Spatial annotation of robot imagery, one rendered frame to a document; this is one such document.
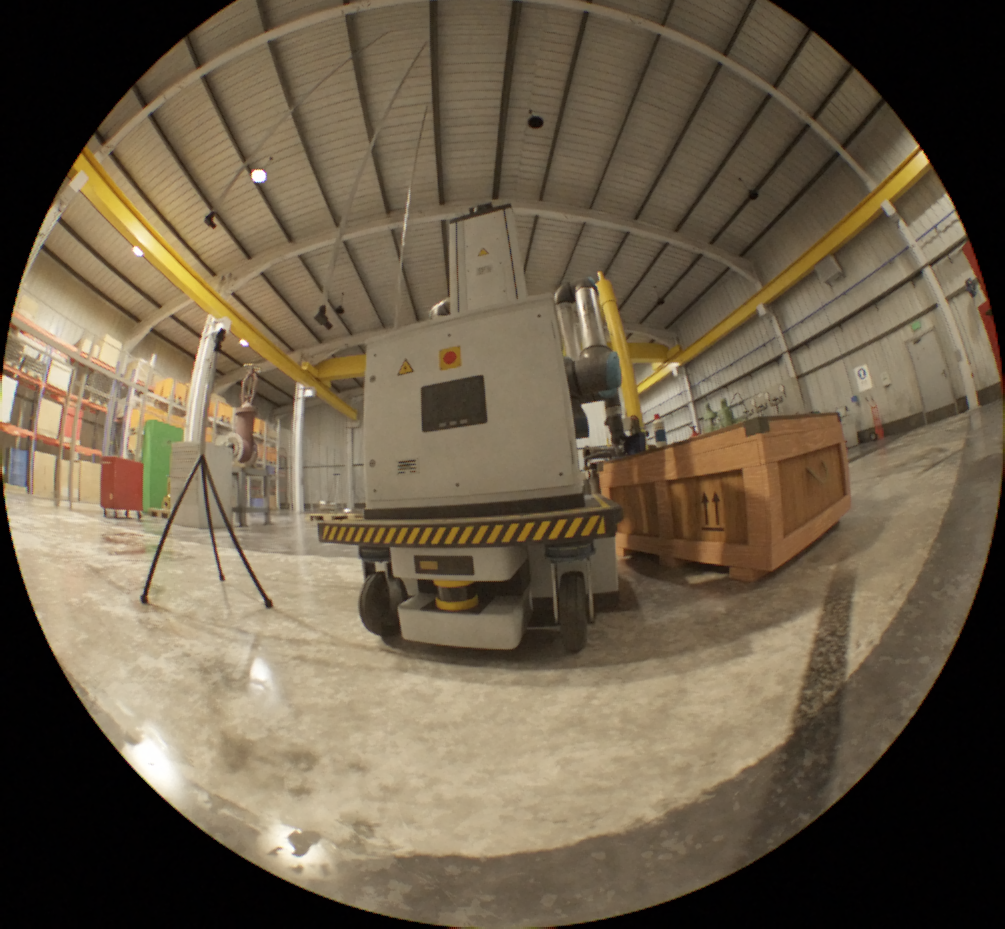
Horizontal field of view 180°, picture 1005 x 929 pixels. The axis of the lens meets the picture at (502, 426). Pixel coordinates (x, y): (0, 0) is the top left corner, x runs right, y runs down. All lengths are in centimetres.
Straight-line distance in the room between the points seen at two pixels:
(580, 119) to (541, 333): 856
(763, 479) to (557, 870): 90
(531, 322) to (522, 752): 84
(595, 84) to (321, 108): 602
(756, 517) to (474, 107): 864
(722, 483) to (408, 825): 106
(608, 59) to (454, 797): 908
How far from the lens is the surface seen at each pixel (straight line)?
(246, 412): 598
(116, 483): 586
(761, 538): 99
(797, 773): 48
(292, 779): 52
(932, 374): 1066
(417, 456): 79
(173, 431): 857
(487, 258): 155
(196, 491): 484
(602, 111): 911
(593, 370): 126
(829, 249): 1148
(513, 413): 72
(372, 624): 84
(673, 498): 125
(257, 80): 868
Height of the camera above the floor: 37
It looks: 12 degrees up
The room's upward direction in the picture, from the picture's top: 5 degrees counter-clockwise
